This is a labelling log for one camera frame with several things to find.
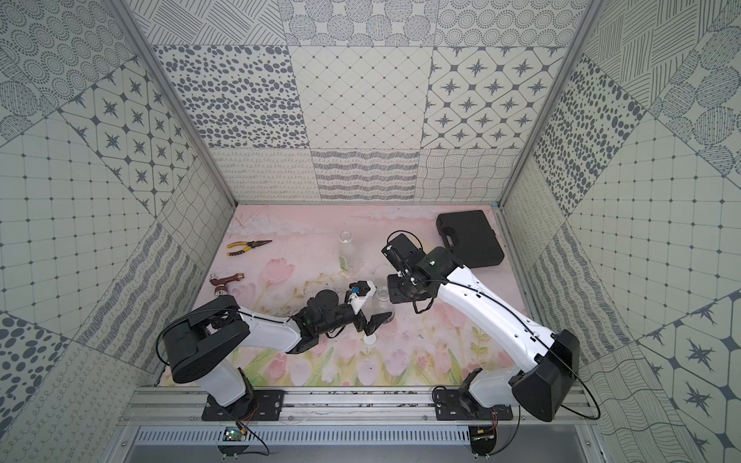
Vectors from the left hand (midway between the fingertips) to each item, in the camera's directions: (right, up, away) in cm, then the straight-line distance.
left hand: (384, 294), depth 81 cm
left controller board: (-38, -33, -9) cm, 52 cm away
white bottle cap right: (-4, -14, +3) cm, 15 cm away
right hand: (+5, +1, -6) cm, 8 cm away
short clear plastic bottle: (0, -4, +5) cm, 6 cm away
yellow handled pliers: (-51, +13, +26) cm, 58 cm away
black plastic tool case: (+33, +16, +24) cm, 43 cm away
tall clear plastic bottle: (-12, +9, +12) cm, 19 cm away
